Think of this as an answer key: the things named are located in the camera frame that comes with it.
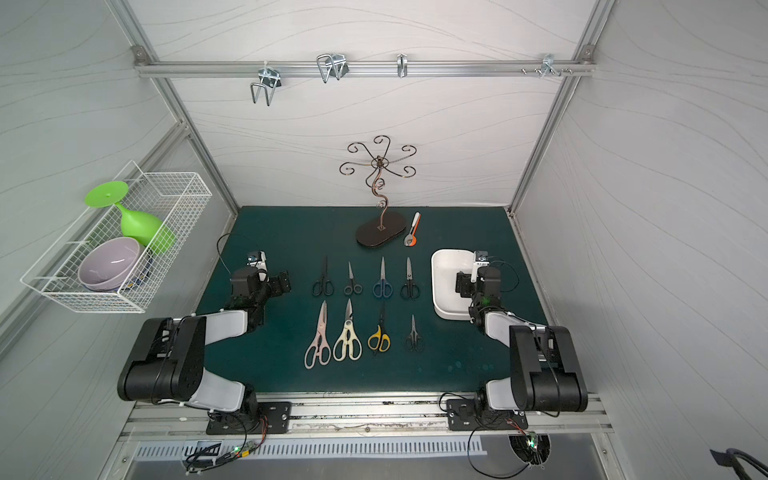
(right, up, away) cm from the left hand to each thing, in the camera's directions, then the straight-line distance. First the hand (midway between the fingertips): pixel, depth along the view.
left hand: (274, 272), depth 94 cm
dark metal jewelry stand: (+38, +16, +20) cm, 46 cm away
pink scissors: (+18, -20, -10) cm, 29 cm away
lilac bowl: (-23, +6, -32) cm, 40 cm away
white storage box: (+57, +2, +10) cm, 58 cm away
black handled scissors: (+44, -6, +3) cm, 44 cm away
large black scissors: (+15, -5, +4) cm, 16 cm away
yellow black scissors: (+34, -19, -8) cm, 40 cm away
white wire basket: (-22, +22, -13) cm, 34 cm away
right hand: (+65, +1, -1) cm, 65 cm away
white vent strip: (-4, -40, -23) cm, 47 cm away
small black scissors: (+26, -6, +4) cm, 27 cm away
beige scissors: (+25, -20, -8) cm, 33 cm away
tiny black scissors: (+44, -19, -8) cm, 49 cm away
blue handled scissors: (+35, -5, +3) cm, 35 cm away
